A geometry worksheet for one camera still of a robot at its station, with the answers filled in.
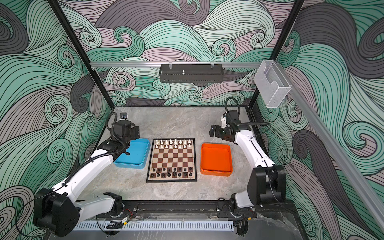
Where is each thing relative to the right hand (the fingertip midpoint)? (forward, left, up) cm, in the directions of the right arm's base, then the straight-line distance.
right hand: (217, 133), depth 86 cm
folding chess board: (-11, +27, -14) cm, 32 cm away
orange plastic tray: (-9, 0, -17) cm, 19 cm away
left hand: (0, +52, +7) cm, 52 cm away
